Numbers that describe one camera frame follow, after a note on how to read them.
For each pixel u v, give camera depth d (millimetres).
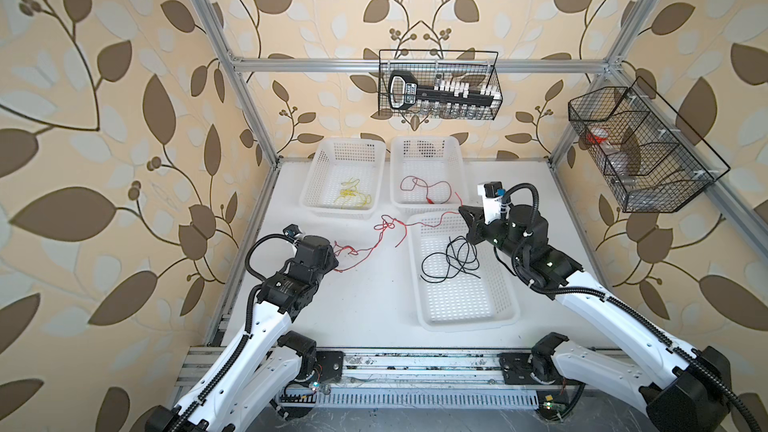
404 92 844
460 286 887
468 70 912
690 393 373
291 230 694
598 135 806
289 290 534
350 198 1077
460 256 918
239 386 429
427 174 1160
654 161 723
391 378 737
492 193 619
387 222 822
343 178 1150
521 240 548
